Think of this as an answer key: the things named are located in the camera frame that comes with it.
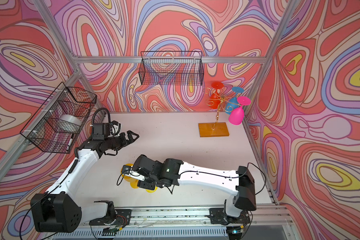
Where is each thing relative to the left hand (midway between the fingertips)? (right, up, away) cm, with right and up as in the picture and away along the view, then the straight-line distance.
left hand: (134, 137), depth 81 cm
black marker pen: (-29, -2, -10) cm, 30 cm away
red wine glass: (+47, +24, +11) cm, 54 cm away
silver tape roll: (-28, +8, -11) cm, 31 cm away
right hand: (+10, -17, -14) cm, 24 cm away
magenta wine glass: (+58, +12, +3) cm, 59 cm away
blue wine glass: (+57, +21, +9) cm, 62 cm away
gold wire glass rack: (+50, +21, +3) cm, 55 cm away
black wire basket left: (-38, +4, -15) cm, 41 cm away
